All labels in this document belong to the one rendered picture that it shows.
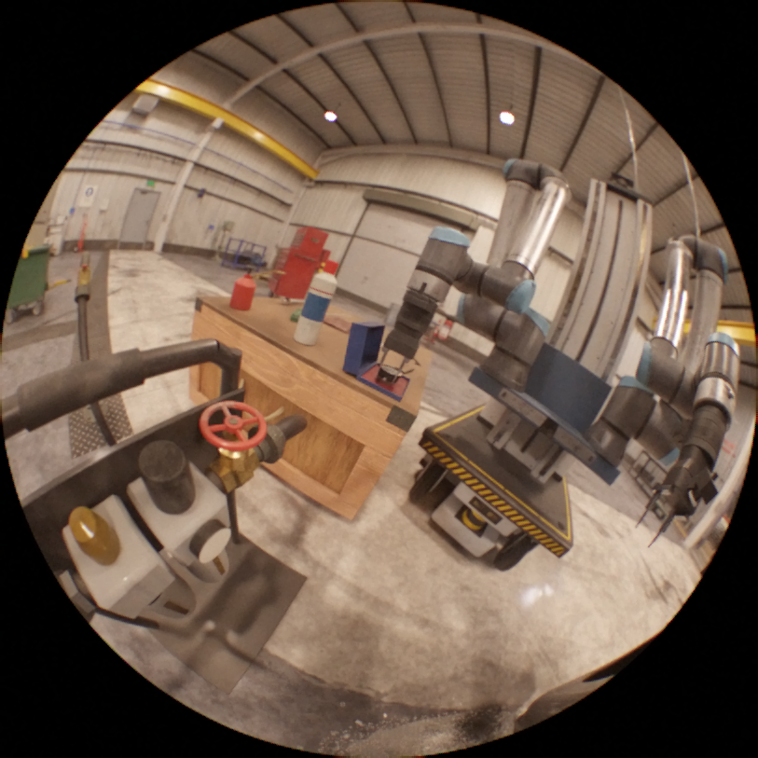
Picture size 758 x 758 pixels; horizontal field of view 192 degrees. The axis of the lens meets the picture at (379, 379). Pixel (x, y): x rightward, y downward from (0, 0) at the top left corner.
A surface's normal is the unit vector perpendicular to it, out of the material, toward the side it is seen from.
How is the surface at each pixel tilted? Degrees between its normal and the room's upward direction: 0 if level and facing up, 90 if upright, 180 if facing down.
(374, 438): 90
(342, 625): 0
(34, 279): 90
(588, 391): 90
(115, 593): 45
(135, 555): 0
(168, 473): 0
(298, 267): 90
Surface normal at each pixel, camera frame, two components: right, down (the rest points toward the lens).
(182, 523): 0.39, -0.86
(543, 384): -0.65, 0.01
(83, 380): 0.93, -0.18
